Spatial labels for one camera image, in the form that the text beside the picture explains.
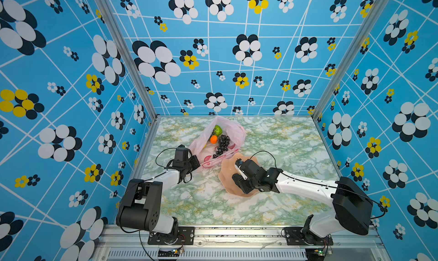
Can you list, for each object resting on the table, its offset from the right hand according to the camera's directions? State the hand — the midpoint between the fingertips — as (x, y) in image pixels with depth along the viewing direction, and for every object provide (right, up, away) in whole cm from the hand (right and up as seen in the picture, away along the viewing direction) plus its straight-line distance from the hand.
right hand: (243, 181), depth 84 cm
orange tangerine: (-16, +20, +18) cm, 32 cm away
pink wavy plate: (-7, +4, +8) cm, 12 cm away
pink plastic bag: (-21, +14, +18) cm, 31 cm away
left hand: (-23, +10, +10) cm, 27 cm away
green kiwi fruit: (-14, +26, +20) cm, 36 cm away
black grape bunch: (-10, +18, +17) cm, 27 cm away
